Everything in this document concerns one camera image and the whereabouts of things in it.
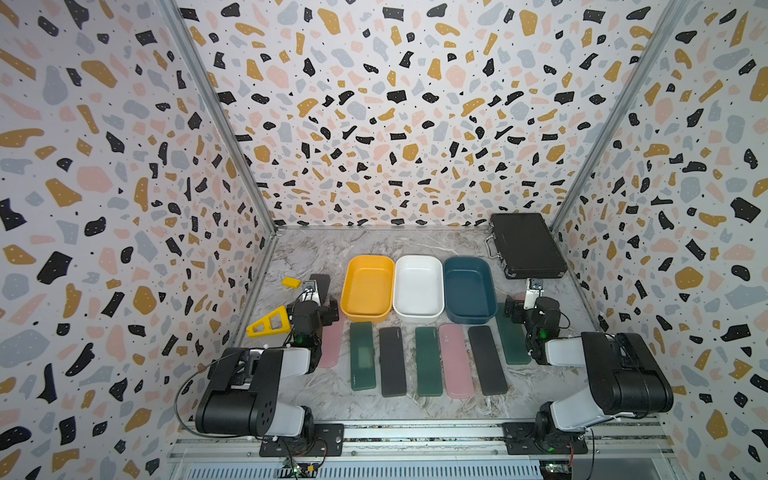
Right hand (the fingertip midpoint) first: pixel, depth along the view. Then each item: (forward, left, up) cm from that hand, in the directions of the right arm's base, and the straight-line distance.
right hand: (527, 296), depth 94 cm
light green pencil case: (-19, +51, -4) cm, 54 cm away
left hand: (-4, +66, +3) cm, 66 cm away
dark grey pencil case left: (-26, +41, -4) cm, 49 cm away
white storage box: (+6, +34, -5) cm, 35 cm away
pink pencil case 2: (-20, +24, -5) cm, 32 cm away
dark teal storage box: (+6, +17, -6) cm, 19 cm away
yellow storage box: (+5, +52, -5) cm, 52 cm away
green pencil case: (-25, +32, -4) cm, 40 cm away
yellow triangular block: (-9, +82, -4) cm, 83 cm away
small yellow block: (+6, +78, -3) cm, 79 cm away
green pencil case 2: (-13, +7, -2) cm, 15 cm away
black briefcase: (+28, -8, -7) cm, 29 cm away
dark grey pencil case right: (-20, +14, -5) cm, 25 cm away
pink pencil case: (-15, +60, -3) cm, 62 cm away
